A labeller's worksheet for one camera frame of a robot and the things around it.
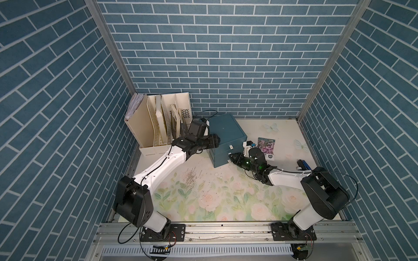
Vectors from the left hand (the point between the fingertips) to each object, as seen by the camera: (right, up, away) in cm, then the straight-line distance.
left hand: (220, 141), depth 82 cm
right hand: (+6, -8, +6) cm, 12 cm away
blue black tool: (+49, -14, +12) cm, 52 cm away
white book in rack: (-33, +15, +5) cm, 37 cm away
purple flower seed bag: (+31, -4, +23) cm, 39 cm away
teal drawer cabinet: (+5, +3, -1) cm, 6 cm away
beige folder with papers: (-42, +10, +3) cm, 44 cm away
